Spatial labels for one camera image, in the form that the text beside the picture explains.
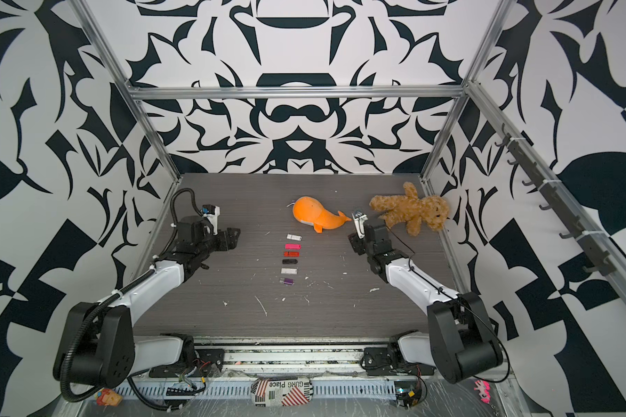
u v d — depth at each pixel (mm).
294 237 991
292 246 983
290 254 964
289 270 918
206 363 726
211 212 779
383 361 742
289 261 939
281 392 684
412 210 1010
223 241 791
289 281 896
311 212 993
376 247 673
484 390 700
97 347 413
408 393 708
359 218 762
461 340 419
